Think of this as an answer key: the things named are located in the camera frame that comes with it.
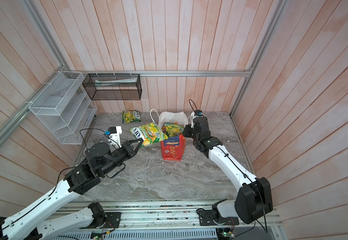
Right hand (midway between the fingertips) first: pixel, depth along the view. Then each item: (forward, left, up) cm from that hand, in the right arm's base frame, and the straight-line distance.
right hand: (186, 125), depth 83 cm
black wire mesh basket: (+34, +51, +2) cm, 61 cm away
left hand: (-20, +20, +10) cm, 30 cm away
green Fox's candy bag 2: (-15, +17, +12) cm, 25 cm away
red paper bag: (-9, +7, -11) cm, 16 cm away
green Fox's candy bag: (+26, +43, -20) cm, 54 cm away
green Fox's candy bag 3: (0, +7, -5) cm, 8 cm away
